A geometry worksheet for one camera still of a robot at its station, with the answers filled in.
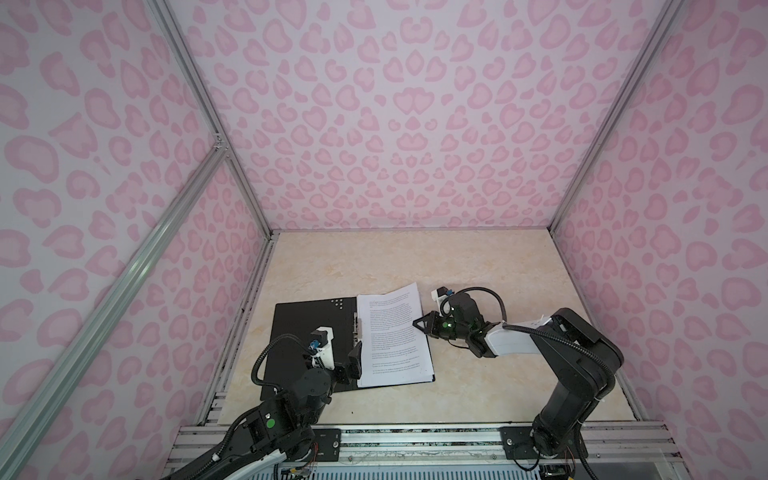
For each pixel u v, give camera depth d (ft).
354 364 2.23
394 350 2.89
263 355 1.67
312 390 1.78
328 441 2.43
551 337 1.54
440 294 2.86
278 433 1.78
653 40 2.41
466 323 2.41
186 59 2.46
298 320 3.16
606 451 2.38
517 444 2.41
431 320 2.67
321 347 2.07
